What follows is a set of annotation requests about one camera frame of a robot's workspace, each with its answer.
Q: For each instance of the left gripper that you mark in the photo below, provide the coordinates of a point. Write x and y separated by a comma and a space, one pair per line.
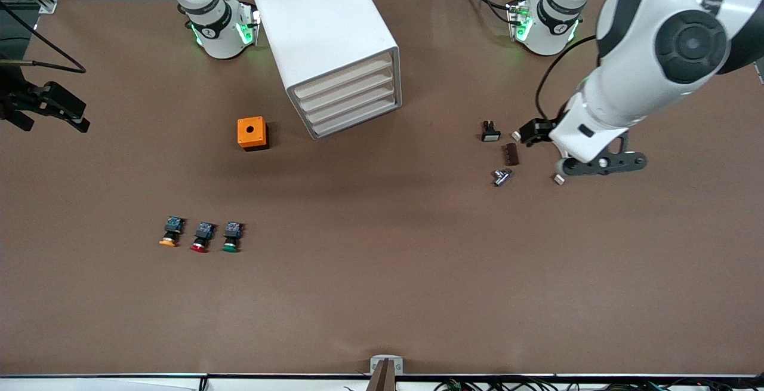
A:
542, 128

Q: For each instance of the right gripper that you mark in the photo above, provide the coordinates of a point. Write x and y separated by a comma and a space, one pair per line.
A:
13, 101

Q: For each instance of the green push button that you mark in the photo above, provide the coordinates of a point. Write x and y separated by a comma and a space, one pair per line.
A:
232, 233

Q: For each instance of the white plastic drawer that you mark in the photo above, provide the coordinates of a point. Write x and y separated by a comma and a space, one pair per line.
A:
376, 92
349, 88
358, 114
346, 74

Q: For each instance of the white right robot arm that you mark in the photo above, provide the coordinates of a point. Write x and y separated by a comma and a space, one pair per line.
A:
218, 33

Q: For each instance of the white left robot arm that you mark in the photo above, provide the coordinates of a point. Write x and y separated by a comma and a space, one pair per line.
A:
632, 80

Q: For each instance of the black white-capped push button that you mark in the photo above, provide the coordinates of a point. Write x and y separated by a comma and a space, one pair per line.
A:
490, 135

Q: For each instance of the yellow push button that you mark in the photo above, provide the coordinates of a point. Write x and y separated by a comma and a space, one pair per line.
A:
173, 227

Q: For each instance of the red push button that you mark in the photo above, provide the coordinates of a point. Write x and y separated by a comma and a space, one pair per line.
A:
204, 233

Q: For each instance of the white drawer cabinet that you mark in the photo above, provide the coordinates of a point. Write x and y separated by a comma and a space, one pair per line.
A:
322, 21

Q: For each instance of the brown terminal block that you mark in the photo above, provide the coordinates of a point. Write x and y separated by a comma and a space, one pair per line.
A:
512, 154

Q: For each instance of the small silver metal connector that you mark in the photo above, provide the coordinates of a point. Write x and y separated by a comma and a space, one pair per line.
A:
501, 178

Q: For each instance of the brown table mat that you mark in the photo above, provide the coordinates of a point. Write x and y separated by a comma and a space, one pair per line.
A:
382, 295

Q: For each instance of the white curved bracket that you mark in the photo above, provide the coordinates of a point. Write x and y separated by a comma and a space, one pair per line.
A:
559, 179

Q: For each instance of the orange button enclosure box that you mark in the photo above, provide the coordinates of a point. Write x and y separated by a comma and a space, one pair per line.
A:
243, 137

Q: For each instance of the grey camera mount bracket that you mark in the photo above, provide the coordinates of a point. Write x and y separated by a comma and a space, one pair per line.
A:
386, 367

